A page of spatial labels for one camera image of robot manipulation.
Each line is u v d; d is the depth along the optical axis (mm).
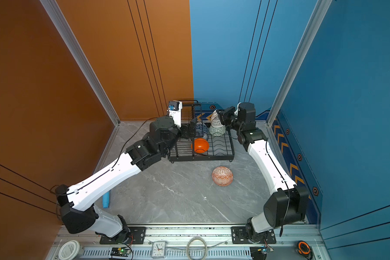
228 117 670
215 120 736
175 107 527
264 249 697
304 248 681
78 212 409
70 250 651
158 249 685
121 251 708
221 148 1042
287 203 400
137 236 738
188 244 725
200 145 1005
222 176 916
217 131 1122
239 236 725
